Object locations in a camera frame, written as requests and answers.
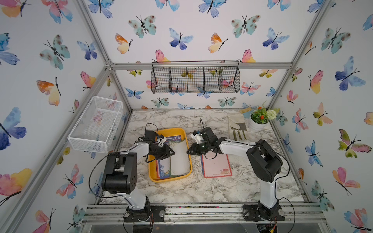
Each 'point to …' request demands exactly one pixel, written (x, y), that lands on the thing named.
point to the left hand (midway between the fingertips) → (174, 152)
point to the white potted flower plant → (259, 118)
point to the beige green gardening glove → (237, 127)
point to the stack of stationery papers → (163, 166)
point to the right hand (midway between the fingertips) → (188, 151)
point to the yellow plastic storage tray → (152, 166)
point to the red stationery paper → (215, 164)
